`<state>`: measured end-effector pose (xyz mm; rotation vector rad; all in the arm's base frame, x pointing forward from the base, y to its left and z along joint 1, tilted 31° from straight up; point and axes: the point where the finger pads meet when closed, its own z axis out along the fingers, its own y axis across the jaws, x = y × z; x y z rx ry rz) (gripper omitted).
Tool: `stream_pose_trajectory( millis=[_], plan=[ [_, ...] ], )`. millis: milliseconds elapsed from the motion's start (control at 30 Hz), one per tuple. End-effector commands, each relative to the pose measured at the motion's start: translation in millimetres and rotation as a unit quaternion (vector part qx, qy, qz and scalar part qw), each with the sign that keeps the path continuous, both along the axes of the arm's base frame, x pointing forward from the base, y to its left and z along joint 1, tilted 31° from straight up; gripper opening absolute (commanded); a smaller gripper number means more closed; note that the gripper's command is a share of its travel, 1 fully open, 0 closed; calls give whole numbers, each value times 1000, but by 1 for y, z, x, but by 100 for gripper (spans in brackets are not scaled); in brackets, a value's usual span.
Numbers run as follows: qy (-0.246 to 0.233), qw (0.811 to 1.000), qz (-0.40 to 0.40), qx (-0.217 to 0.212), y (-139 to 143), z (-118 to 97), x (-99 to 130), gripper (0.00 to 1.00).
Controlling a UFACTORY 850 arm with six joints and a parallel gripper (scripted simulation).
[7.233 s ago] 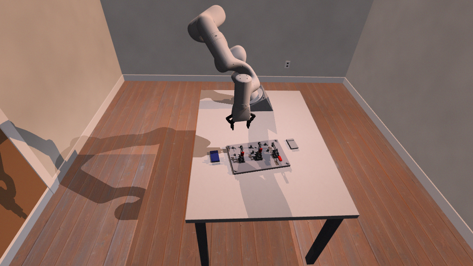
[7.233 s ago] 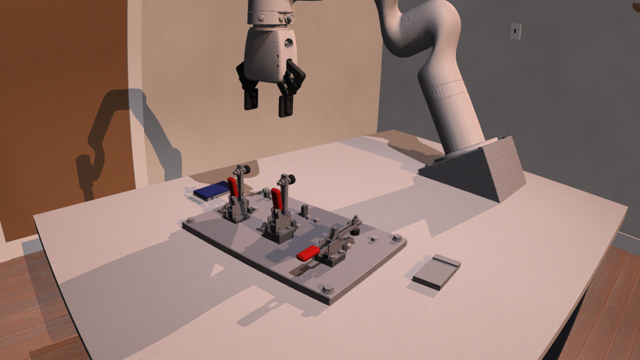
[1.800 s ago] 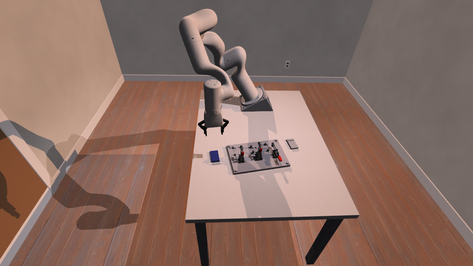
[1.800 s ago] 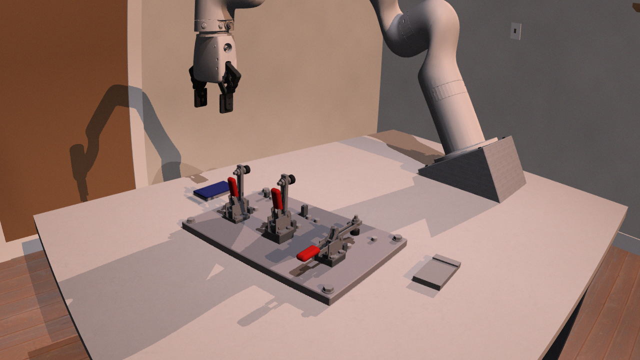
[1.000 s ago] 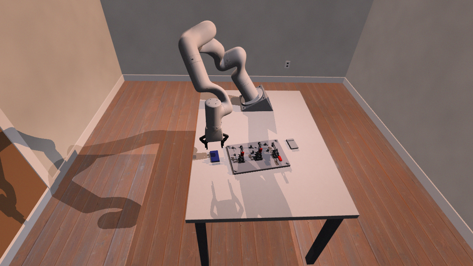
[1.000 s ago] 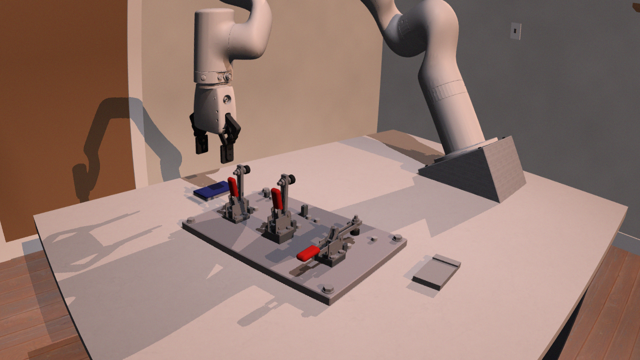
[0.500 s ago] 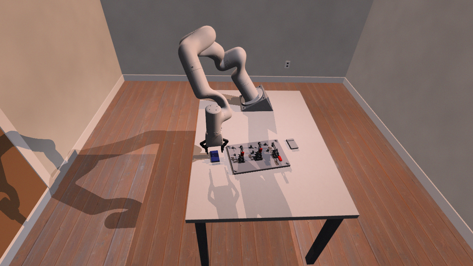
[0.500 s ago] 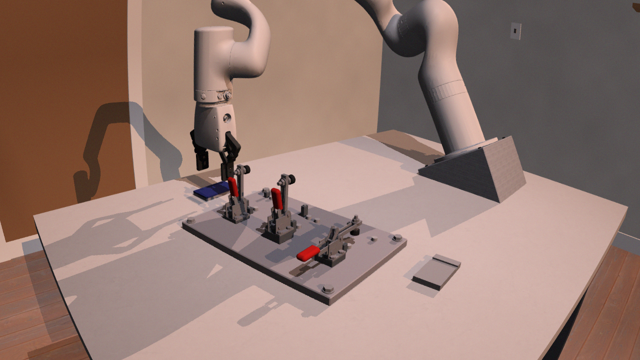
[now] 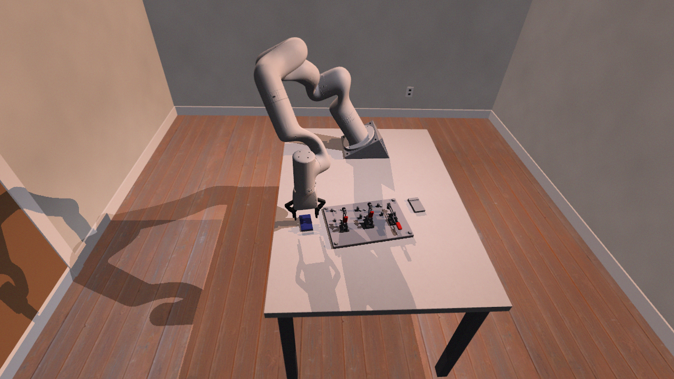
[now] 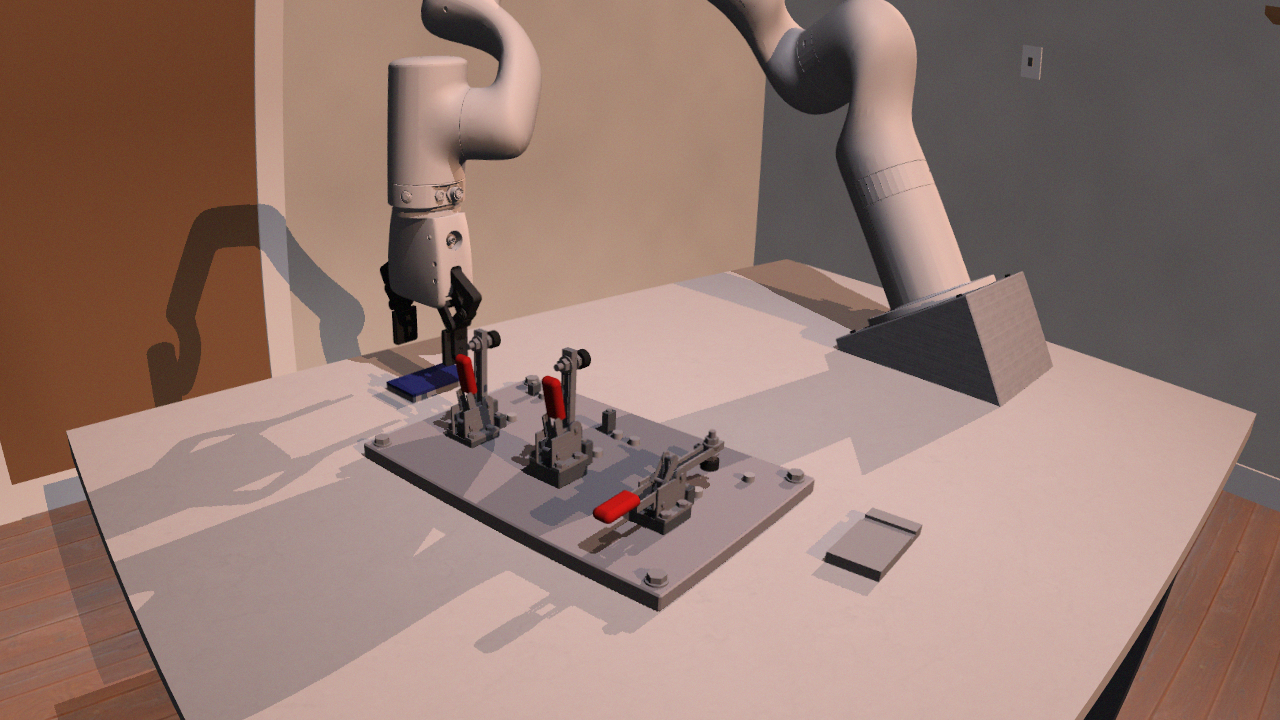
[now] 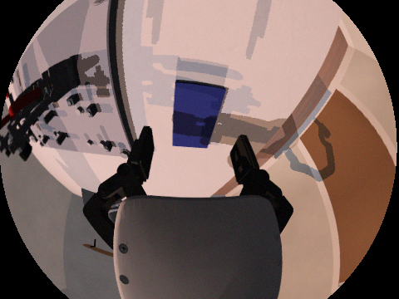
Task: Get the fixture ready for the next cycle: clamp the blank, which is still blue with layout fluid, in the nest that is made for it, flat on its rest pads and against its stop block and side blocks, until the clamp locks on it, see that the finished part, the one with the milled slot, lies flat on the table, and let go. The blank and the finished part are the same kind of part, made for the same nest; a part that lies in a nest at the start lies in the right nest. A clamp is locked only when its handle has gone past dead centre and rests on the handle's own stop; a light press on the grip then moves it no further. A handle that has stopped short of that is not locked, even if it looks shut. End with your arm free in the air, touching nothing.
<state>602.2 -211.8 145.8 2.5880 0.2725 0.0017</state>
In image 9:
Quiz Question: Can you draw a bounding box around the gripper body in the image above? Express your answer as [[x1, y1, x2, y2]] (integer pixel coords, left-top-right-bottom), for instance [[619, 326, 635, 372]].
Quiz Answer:
[[293, 187, 318, 211]]

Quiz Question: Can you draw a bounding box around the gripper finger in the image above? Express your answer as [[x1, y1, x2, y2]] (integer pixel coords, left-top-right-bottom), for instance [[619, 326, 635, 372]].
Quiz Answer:
[[285, 200, 297, 221], [315, 198, 326, 218]]

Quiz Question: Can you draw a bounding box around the blue plate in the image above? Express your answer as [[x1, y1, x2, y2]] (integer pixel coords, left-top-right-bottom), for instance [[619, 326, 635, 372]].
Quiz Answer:
[[299, 214, 313, 232]]

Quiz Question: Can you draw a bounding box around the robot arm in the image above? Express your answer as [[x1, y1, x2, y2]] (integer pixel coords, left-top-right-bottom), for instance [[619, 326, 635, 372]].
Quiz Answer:
[[254, 37, 374, 194]]

